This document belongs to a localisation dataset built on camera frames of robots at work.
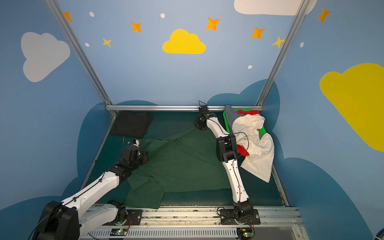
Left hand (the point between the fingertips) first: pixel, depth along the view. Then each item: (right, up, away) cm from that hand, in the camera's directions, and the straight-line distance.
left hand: (149, 153), depth 87 cm
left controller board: (-10, -36, -15) cm, 40 cm away
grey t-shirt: (+55, +25, +24) cm, 65 cm away
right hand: (+28, +18, +25) cm, 42 cm away
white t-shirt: (+66, +2, +2) cm, 66 cm away
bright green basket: (+73, +13, +14) cm, 76 cm away
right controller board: (+51, -36, -15) cm, 65 cm away
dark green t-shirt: (+23, -8, +9) cm, 26 cm away
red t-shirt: (+54, +2, 0) cm, 54 cm away
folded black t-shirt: (-22, +18, +28) cm, 40 cm away
